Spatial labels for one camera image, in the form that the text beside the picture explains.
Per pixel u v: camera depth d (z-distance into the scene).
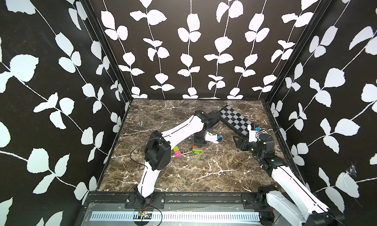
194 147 0.80
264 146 0.61
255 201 0.73
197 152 0.91
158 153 0.51
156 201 0.73
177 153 0.90
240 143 0.74
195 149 0.87
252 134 0.73
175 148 0.91
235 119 1.05
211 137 0.75
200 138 0.74
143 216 0.71
